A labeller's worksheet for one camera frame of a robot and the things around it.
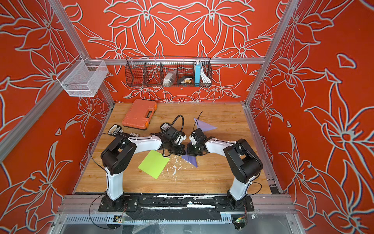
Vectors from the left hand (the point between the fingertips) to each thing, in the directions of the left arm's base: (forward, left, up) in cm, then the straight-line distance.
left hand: (186, 152), depth 91 cm
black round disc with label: (+19, +18, +1) cm, 26 cm away
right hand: (-1, +2, +1) cm, 2 cm away
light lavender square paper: (+21, -12, +1) cm, 25 cm away
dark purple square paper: (-5, -3, 0) cm, 5 cm away
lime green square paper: (-8, +20, -2) cm, 22 cm away
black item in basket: (+32, +3, +33) cm, 46 cm away
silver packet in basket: (+35, +14, +31) cm, 49 cm away
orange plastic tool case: (+26, +38, +4) cm, 46 cm away
